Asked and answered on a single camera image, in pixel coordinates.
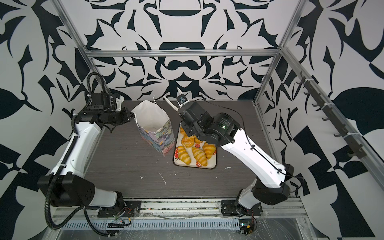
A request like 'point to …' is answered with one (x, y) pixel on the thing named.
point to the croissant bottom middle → (200, 156)
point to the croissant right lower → (209, 150)
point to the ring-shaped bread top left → (183, 133)
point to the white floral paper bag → (154, 126)
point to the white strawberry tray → (190, 151)
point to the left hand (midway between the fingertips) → (131, 113)
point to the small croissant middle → (196, 140)
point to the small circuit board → (246, 226)
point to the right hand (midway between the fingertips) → (188, 115)
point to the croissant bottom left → (183, 155)
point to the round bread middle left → (187, 141)
